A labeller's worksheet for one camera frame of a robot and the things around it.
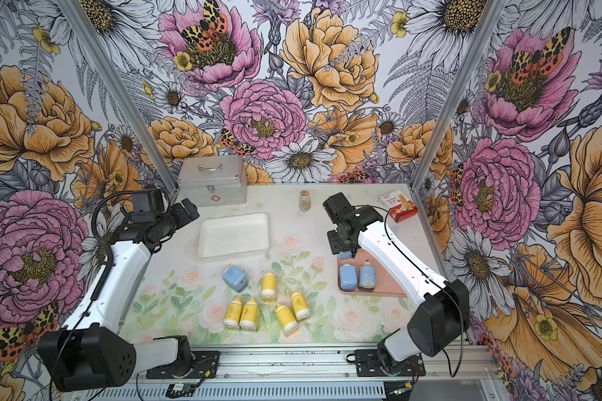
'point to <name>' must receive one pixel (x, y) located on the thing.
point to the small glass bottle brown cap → (304, 200)
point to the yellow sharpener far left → (233, 313)
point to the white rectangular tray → (233, 236)
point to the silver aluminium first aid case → (214, 180)
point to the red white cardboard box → (401, 209)
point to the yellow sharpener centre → (269, 286)
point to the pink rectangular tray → (386, 284)
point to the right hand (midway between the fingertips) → (344, 248)
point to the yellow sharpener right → (299, 305)
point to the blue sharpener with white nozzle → (367, 277)
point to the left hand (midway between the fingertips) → (185, 220)
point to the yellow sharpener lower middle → (288, 321)
